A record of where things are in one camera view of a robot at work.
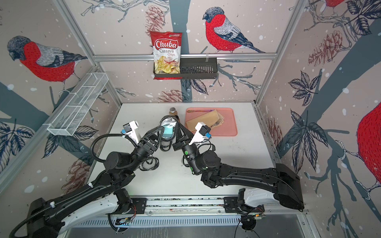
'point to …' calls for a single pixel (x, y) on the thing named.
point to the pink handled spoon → (190, 111)
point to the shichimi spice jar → (173, 111)
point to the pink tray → (229, 126)
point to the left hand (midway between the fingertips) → (164, 127)
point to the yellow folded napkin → (208, 119)
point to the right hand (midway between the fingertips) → (176, 124)
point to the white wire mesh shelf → (71, 117)
